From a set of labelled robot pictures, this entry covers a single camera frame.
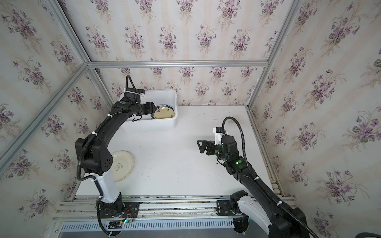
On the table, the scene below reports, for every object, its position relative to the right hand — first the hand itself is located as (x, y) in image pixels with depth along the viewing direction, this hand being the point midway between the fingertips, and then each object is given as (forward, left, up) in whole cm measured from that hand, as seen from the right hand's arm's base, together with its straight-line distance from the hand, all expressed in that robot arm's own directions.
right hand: (208, 141), depth 79 cm
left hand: (+21, +34, +4) cm, 40 cm away
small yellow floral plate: (+32, +31, -13) cm, 46 cm away
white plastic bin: (+41, +35, -5) cm, 54 cm away
